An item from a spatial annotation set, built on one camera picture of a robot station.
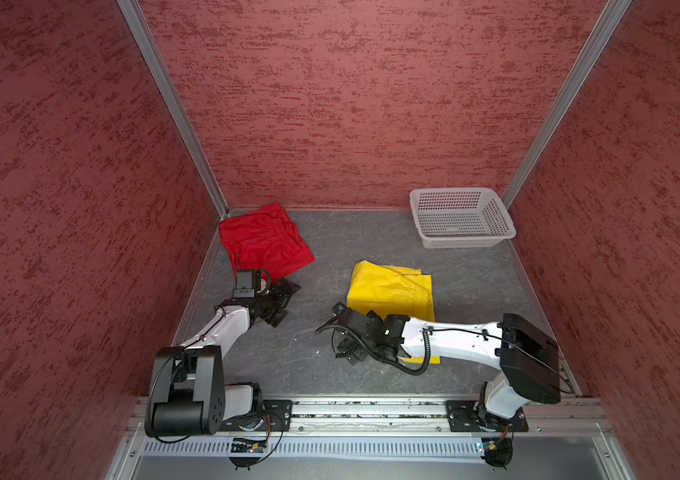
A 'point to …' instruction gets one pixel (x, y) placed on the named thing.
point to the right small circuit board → (489, 445)
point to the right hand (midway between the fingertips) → (357, 340)
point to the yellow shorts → (391, 290)
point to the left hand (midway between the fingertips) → (296, 301)
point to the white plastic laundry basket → (459, 218)
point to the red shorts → (267, 239)
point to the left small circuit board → (245, 445)
